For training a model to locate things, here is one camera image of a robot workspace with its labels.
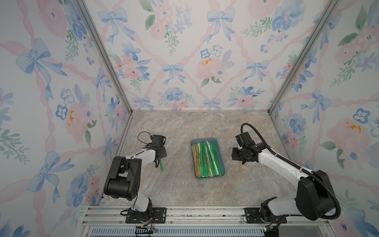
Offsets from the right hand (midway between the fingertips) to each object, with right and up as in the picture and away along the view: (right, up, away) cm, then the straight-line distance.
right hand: (236, 154), depth 88 cm
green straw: (-16, -4, +4) cm, 17 cm away
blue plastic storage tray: (-24, +5, +11) cm, 27 cm away
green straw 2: (-45, -8, +2) cm, 46 cm away
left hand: (-47, 0, +8) cm, 47 cm away
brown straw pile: (+3, -8, +3) cm, 9 cm away
